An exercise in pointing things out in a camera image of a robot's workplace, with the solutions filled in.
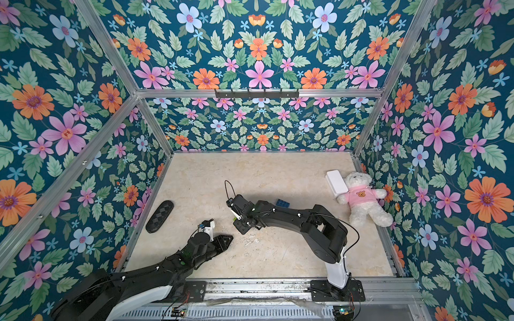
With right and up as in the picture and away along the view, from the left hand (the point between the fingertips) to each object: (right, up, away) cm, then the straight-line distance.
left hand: (235, 238), depth 85 cm
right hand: (+3, +6, +3) cm, 7 cm away
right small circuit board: (+42, -22, -13) cm, 49 cm away
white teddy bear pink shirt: (+58, +16, +6) cm, 60 cm away
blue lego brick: (+21, +13, +12) cm, 28 cm away
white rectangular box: (+49, +23, +16) cm, 56 cm away
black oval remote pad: (-36, +8, +6) cm, 38 cm away
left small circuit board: (-18, -23, -13) cm, 32 cm away
